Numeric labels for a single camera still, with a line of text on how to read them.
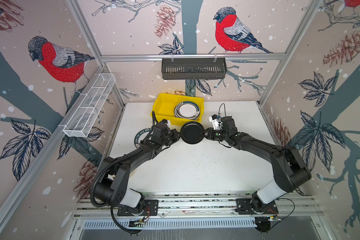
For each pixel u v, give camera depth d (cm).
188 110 111
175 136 77
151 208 73
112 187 43
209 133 78
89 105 79
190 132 86
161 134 71
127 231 67
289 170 45
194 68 104
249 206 73
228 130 70
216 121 82
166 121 83
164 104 120
